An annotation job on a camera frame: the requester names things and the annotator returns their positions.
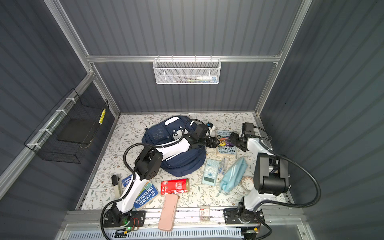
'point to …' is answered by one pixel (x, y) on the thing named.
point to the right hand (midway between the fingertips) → (236, 141)
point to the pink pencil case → (167, 219)
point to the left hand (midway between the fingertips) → (216, 140)
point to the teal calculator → (210, 173)
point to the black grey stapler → (116, 182)
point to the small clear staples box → (204, 213)
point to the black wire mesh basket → (66, 133)
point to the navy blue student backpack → (172, 129)
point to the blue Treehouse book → (148, 192)
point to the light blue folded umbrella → (233, 175)
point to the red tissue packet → (174, 186)
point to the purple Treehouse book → (225, 146)
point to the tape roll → (247, 182)
